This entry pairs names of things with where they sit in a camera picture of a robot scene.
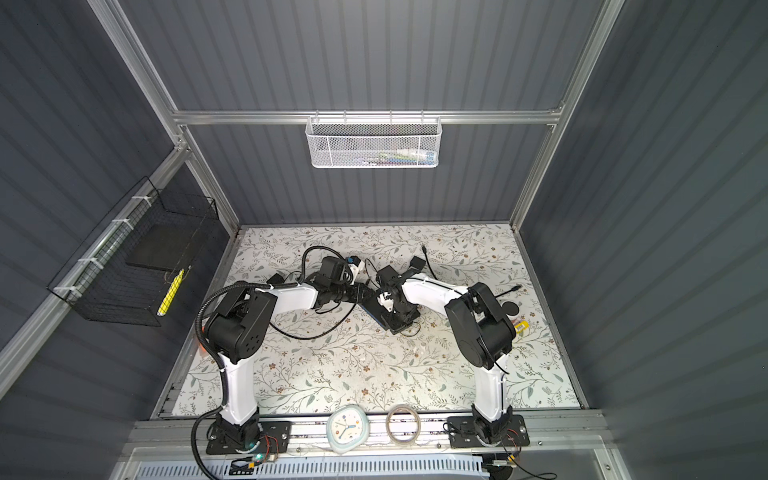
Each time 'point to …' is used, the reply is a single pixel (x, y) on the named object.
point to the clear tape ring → (390, 432)
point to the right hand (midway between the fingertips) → (399, 329)
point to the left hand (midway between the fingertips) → (372, 295)
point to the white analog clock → (347, 427)
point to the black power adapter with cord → (416, 265)
